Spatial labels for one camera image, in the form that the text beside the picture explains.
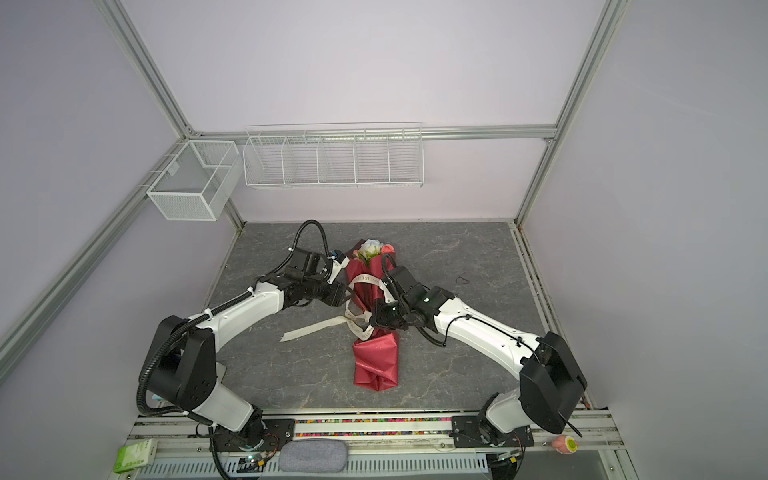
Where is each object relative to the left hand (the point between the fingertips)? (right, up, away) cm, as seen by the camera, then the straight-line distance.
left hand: (347, 292), depth 88 cm
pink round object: (+54, -32, -20) cm, 66 cm away
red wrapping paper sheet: (+9, -16, -7) cm, 20 cm away
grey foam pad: (-5, -35, -20) cm, 41 cm away
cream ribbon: (+3, -10, +5) cm, 12 cm away
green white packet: (-47, -36, -19) cm, 62 cm away
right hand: (+7, -7, -10) cm, 14 cm away
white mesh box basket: (-51, +35, +11) cm, 63 cm away
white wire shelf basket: (-6, +43, +8) cm, 45 cm away
